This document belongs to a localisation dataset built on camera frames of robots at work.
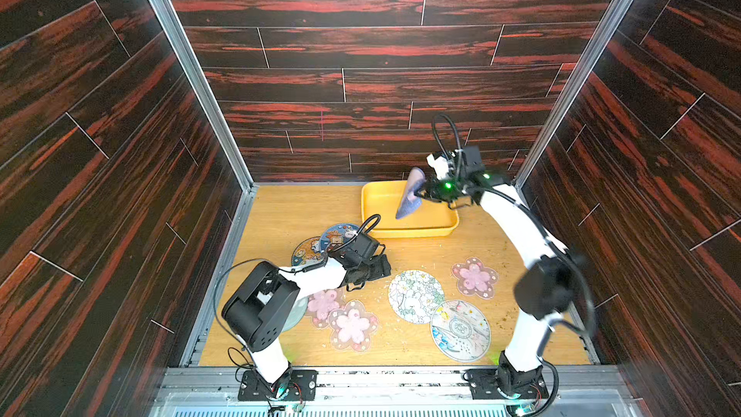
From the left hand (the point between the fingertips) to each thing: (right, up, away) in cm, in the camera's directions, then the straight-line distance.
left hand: (385, 271), depth 91 cm
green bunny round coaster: (-27, -12, -5) cm, 30 cm away
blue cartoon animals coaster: (-27, +5, +7) cm, 28 cm away
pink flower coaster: (-20, -9, -3) cm, 22 cm away
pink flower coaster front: (-11, -15, -7) cm, 20 cm away
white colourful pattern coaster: (+21, -15, -9) cm, 28 cm away
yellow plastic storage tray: (0, +25, +23) cm, 34 cm away
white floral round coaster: (+9, -7, -2) cm, 12 cm away
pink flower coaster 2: (+29, -3, +2) cm, 29 cm away
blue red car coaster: (-18, +11, +13) cm, 24 cm away
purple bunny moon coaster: (+7, +22, -7) cm, 25 cm away
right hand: (+10, +26, -5) cm, 28 cm away
